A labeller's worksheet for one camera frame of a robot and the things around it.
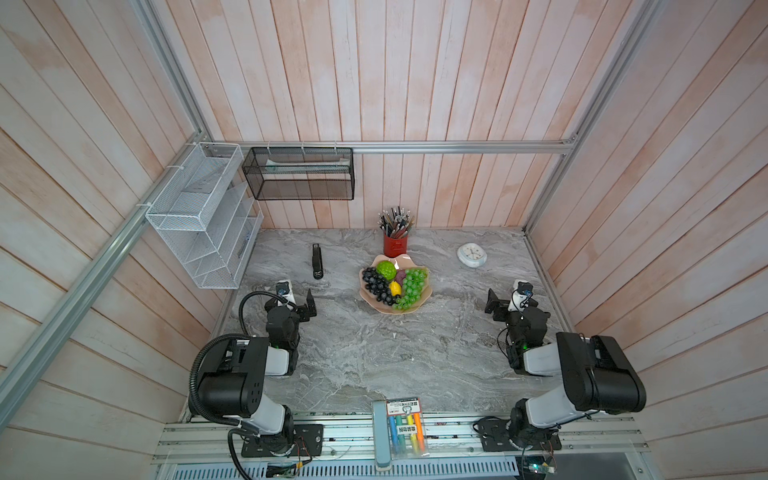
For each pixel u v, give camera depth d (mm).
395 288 977
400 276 984
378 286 953
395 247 1066
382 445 730
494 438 730
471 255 1096
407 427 742
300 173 1040
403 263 1040
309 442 732
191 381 418
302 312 822
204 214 670
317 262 1046
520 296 780
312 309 857
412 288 950
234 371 507
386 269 979
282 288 775
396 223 981
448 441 742
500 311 821
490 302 882
